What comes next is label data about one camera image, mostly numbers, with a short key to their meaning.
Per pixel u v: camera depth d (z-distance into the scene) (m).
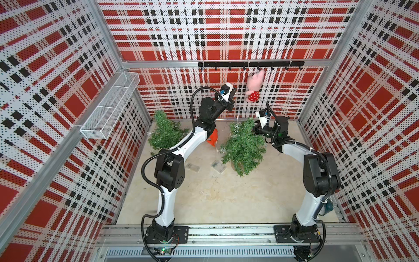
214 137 1.11
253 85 0.94
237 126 0.76
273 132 0.75
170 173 0.54
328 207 0.73
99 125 0.69
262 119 0.80
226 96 0.67
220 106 0.69
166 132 0.75
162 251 0.69
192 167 0.97
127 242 0.73
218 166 0.95
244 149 0.76
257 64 0.89
